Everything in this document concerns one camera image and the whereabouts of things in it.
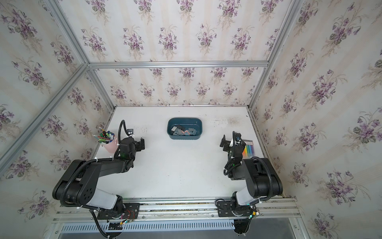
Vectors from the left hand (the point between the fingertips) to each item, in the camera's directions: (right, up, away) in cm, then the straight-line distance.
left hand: (133, 139), depth 92 cm
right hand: (+64, +2, -3) cm, 64 cm away
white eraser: (+24, +6, +11) cm, 28 cm away
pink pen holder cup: (-11, -4, -4) cm, 13 cm away
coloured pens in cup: (-17, +1, -3) cm, 17 cm away
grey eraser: (+29, +4, +9) cm, 30 cm away
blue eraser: (+37, +4, +10) cm, 39 cm away
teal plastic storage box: (+32, +6, +14) cm, 35 cm away
